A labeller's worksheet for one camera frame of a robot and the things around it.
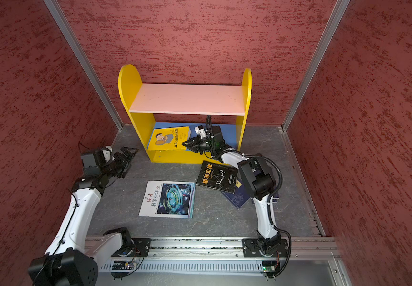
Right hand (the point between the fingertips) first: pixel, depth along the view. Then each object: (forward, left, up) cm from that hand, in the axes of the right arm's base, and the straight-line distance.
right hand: (181, 147), depth 87 cm
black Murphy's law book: (-8, -18, -16) cm, 26 cm away
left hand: (-9, +19, +3) cm, 21 cm away
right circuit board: (-49, -37, -19) cm, 64 cm away
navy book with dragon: (-19, -30, -18) cm, 40 cm away
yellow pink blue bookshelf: (+36, +16, -9) cm, 40 cm away
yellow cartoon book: (+6, +8, -1) cm, 10 cm away
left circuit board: (-47, +23, -19) cm, 55 cm away
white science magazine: (-20, +7, -17) cm, 27 cm away
